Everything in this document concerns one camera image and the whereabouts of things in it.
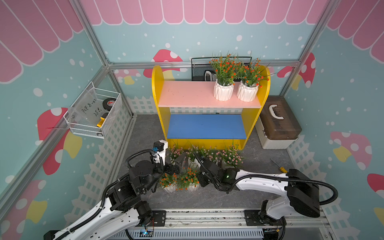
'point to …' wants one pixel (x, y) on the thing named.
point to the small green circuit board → (146, 233)
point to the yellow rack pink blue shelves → (190, 115)
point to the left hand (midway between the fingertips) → (176, 153)
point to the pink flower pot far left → (175, 152)
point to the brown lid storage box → (277, 126)
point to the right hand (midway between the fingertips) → (197, 175)
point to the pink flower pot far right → (229, 157)
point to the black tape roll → (107, 103)
